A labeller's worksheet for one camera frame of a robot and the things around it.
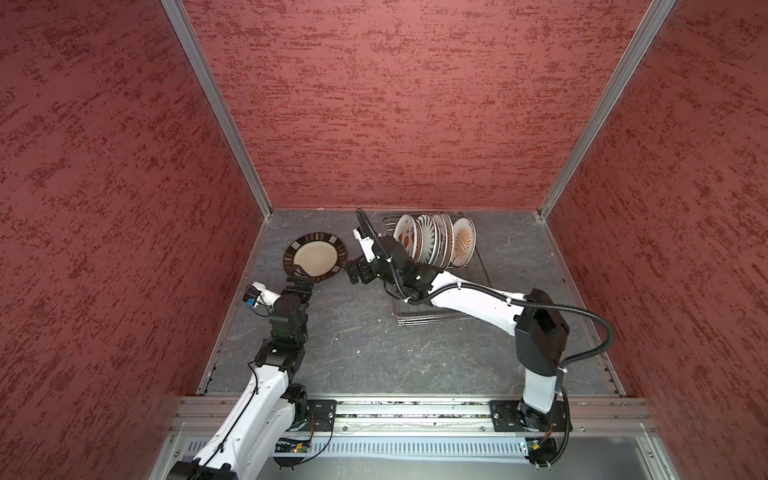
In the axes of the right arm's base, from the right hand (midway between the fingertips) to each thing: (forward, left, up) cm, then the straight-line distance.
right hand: (355, 260), depth 81 cm
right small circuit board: (-42, -44, -22) cm, 64 cm away
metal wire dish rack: (+9, -37, -19) cm, 43 cm away
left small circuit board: (-40, +16, -22) cm, 49 cm away
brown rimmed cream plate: (+15, +16, -17) cm, 28 cm away
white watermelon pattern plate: (+17, -15, -7) cm, 24 cm away
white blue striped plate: (+9, -25, -3) cm, 27 cm away
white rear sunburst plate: (+15, -35, -11) cm, 40 cm away
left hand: (-4, +16, -4) cm, 16 cm away
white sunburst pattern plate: (+12, -22, -6) cm, 25 cm away
